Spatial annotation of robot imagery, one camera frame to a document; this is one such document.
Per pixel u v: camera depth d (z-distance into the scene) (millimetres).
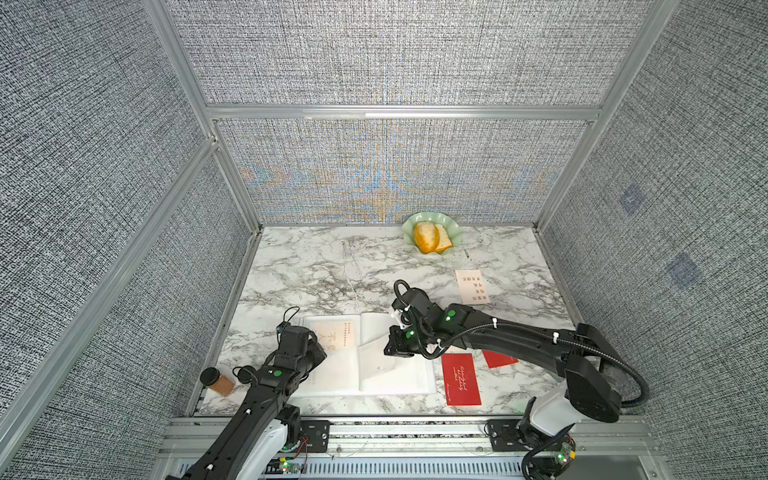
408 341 688
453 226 1130
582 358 432
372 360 834
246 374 750
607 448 741
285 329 747
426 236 1064
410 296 635
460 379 829
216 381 736
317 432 732
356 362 850
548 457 731
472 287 1021
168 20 713
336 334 902
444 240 1102
